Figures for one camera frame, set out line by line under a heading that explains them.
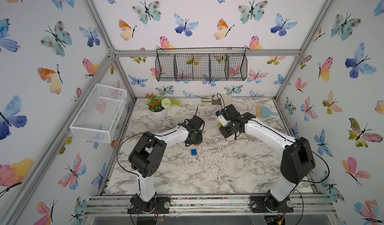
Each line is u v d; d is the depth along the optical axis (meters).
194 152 0.91
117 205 0.76
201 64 0.98
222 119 0.79
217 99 1.21
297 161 0.45
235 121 0.64
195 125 0.75
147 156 0.49
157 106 0.96
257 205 0.74
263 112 1.12
